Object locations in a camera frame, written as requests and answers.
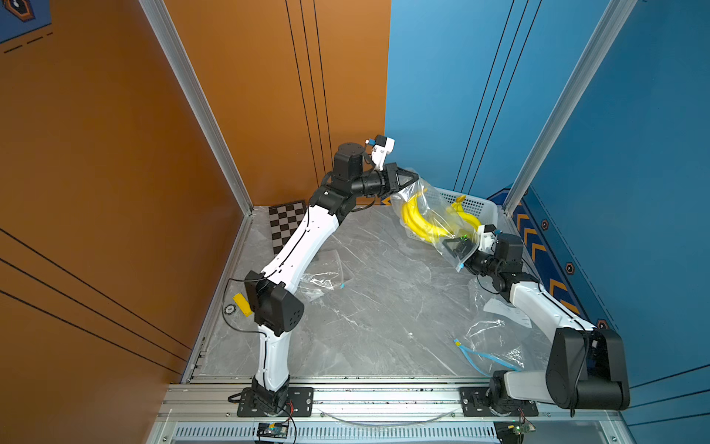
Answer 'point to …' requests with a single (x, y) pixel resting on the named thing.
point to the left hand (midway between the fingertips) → (419, 174)
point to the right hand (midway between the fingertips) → (450, 248)
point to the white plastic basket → (483, 209)
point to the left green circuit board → (273, 430)
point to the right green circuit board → (510, 432)
